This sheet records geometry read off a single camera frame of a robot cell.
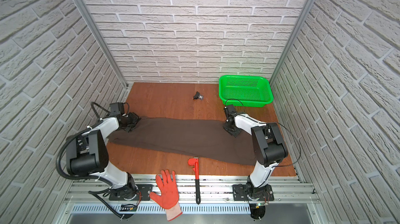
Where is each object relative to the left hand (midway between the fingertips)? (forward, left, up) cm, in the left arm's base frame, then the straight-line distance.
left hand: (137, 117), depth 94 cm
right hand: (-7, -57, -4) cm, 58 cm away
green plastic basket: (+26, -74, -5) cm, 78 cm away
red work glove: (-43, -23, -5) cm, 49 cm away
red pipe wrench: (-27, -35, -4) cm, 44 cm away
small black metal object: (+20, -38, -4) cm, 43 cm away
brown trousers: (-14, -42, -3) cm, 45 cm away
